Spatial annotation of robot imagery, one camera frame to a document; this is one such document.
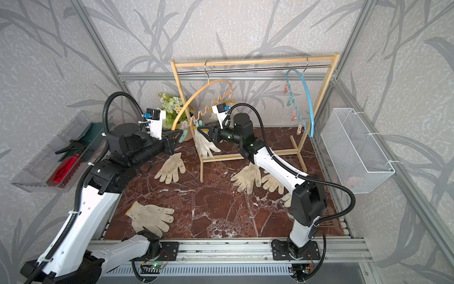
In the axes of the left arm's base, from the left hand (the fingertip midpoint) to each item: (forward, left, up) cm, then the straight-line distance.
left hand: (181, 131), depth 61 cm
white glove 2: (+8, -5, -18) cm, 20 cm away
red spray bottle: (-12, +39, -8) cm, 41 cm away
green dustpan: (+4, +42, -11) cm, 43 cm away
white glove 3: (+4, -25, -41) cm, 48 cm away
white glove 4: (0, -39, -41) cm, 57 cm away
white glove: (+10, +18, -42) cm, 46 cm away
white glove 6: (-8, -46, -41) cm, 62 cm away
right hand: (+8, -5, -5) cm, 11 cm away
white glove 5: (-17, +21, -42) cm, 50 cm away
